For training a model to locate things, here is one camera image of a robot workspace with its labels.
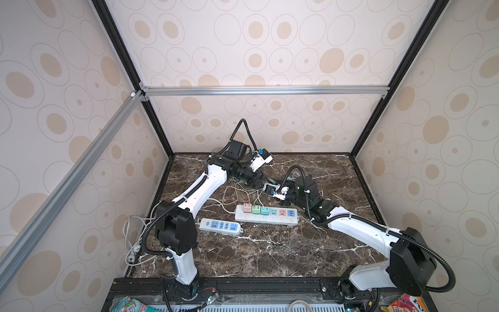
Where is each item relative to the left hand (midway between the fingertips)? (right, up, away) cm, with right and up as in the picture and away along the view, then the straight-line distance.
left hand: (273, 179), depth 78 cm
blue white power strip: (-23, -21, +10) cm, 33 cm away
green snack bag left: (-53, -44, -9) cm, 69 cm away
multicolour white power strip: (-10, -17, +14) cm, 24 cm away
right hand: (+5, 0, +4) cm, 6 cm away
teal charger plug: (-2, -15, +10) cm, 18 cm away
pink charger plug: (-11, -14, +12) cm, 21 cm away
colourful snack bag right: (+46, -44, -9) cm, 64 cm away
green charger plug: (-7, -14, +10) cm, 19 cm away
